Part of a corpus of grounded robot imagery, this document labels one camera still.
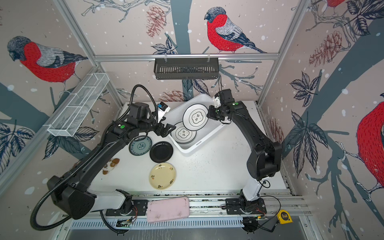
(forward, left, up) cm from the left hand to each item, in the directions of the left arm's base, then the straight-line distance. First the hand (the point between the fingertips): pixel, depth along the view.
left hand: (169, 121), depth 73 cm
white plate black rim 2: (+10, -3, -27) cm, 29 cm away
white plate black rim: (+12, -13, -11) cm, 21 cm away
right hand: (+10, -20, -7) cm, 23 cm away
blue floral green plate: (+1, +23, -29) cm, 37 cm away
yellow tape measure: (-38, -55, -26) cm, 71 cm away
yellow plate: (-17, +6, -29) cm, 34 cm away
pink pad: (-34, +1, -26) cm, 43 cm away
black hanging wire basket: (+49, -7, -2) cm, 50 cm away
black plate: (-2, +9, -29) cm, 30 cm away
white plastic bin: (+6, -23, -14) cm, 28 cm away
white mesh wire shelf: (+1, +50, +1) cm, 50 cm away
